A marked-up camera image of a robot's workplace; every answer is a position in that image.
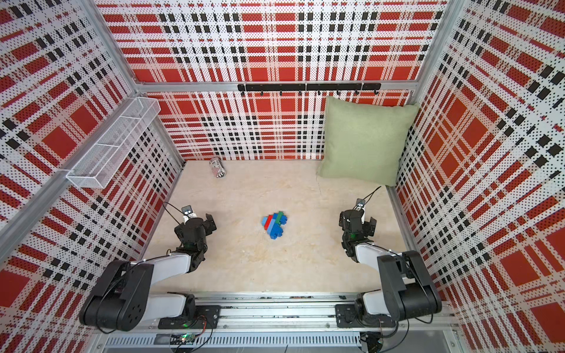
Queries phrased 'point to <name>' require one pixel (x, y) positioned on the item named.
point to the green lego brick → (279, 215)
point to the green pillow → (364, 140)
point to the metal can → (218, 168)
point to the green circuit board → (186, 338)
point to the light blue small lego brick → (263, 220)
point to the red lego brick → (268, 221)
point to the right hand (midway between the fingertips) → (361, 214)
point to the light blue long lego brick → (271, 226)
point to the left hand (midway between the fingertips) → (200, 218)
